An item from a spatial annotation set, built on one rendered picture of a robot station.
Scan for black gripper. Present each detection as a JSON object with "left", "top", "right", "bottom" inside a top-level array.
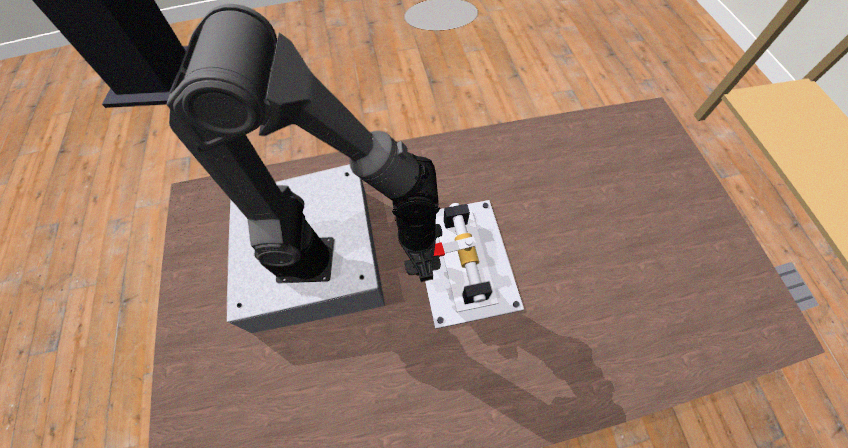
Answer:
[{"left": 398, "top": 224, "right": 443, "bottom": 282}]

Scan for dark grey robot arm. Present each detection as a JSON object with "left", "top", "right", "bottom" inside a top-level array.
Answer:
[{"left": 166, "top": 4, "right": 440, "bottom": 283}]

